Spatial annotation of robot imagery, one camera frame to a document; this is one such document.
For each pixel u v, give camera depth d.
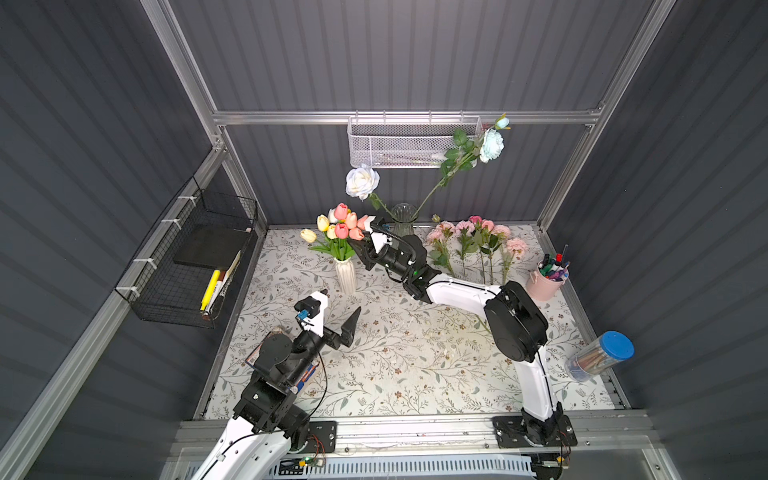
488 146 0.72
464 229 1.16
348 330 0.61
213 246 0.77
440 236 1.12
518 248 1.09
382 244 0.75
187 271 0.73
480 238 1.12
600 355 0.70
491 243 1.14
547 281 0.92
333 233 0.78
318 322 0.57
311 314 0.55
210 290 0.71
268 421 0.50
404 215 0.99
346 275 0.92
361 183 0.71
